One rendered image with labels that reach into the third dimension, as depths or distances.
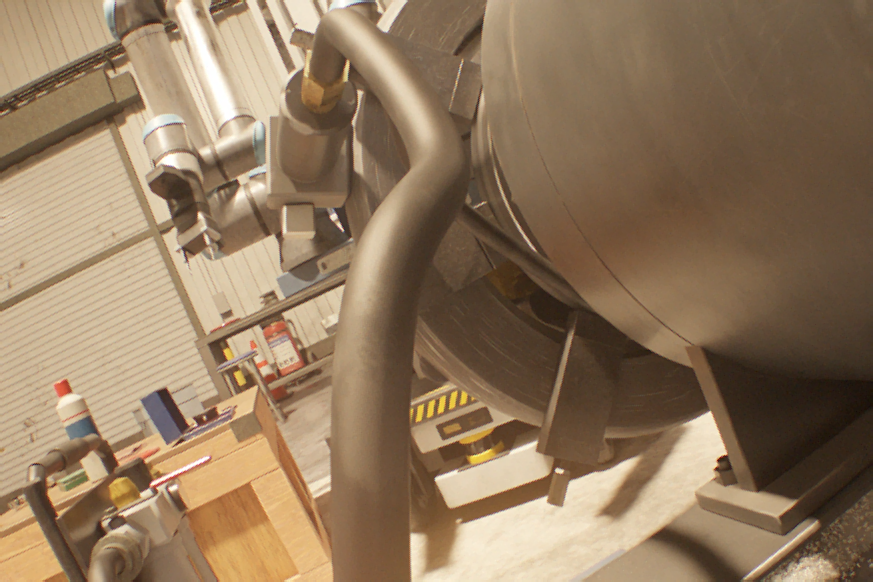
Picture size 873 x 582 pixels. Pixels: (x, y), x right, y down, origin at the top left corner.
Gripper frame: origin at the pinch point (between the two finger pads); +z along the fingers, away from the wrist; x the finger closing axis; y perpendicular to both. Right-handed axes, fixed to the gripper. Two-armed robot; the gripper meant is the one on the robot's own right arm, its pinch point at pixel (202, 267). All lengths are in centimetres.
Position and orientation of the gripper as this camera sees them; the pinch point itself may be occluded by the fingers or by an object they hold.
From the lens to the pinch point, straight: 124.3
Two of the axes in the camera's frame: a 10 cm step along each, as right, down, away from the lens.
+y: 3.0, 2.6, 9.2
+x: -8.5, 5.1, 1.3
